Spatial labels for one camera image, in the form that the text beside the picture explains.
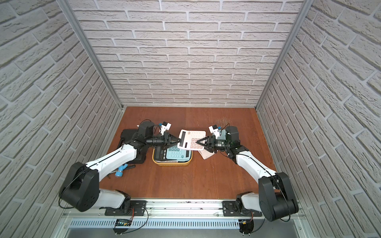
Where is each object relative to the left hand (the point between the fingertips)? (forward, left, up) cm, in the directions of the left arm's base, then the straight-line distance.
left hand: (177, 136), depth 78 cm
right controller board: (-39, -34, -18) cm, 55 cm away
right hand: (-4, -12, -2) cm, 13 cm away
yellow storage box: (-8, +4, -17) cm, 20 cm away
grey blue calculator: (-5, -2, -12) cm, 13 cm away
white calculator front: (-2, -6, -1) cm, 7 cm away
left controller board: (-36, +26, -23) cm, 50 cm away
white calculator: (-1, -17, -18) cm, 25 cm away
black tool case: (+10, +36, -15) cm, 40 cm away
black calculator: (-3, +11, -15) cm, 19 cm away
